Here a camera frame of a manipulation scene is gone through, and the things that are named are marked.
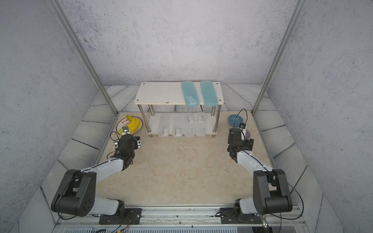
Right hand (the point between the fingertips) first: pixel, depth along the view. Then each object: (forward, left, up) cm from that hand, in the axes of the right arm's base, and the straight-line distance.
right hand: (243, 137), depth 89 cm
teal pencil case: (+16, +21, +20) cm, 34 cm away
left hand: (0, +70, 0) cm, 70 cm away
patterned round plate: (+22, +85, -11) cm, 88 cm away
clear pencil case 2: (+15, +33, -6) cm, 37 cm away
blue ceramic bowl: (+22, 0, -10) cm, 24 cm away
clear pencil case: (+16, +25, -6) cm, 30 cm away
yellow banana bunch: (+15, +74, -7) cm, 75 cm away
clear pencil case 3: (+15, +42, -6) cm, 45 cm away
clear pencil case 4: (+15, +51, -6) cm, 54 cm away
